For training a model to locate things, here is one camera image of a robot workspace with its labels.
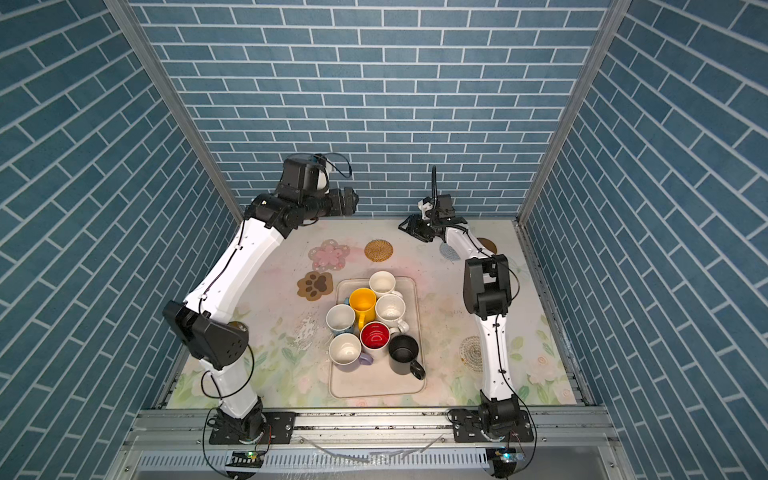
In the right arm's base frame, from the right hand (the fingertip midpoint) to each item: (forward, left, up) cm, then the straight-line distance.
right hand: (401, 225), depth 104 cm
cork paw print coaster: (-20, +29, -11) cm, 37 cm away
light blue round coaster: (-1, -17, -12) cm, 21 cm away
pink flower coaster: (-7, +27, -11) cm, 30 cm away
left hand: (-14, +14, +23) cm, 30 cm away
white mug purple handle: (-42, +13, -10) cm, 45 cm away
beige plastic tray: (-49, +3, -11) cm, 50 cm away
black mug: (-41, -4, -9) cm, 42 cm away
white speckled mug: (-28, +1, -9) cm, 30 cm away
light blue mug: (-34, +16, -6) cm, 38 cm away
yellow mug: (-27, +10, -7) cm, 30 cm away
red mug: (-38, +5, -9) cm, 39 cm away
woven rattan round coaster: (-3, +9, -11) cm, 15 cm away
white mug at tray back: (-21, +4, -6) cm, 22 cm away
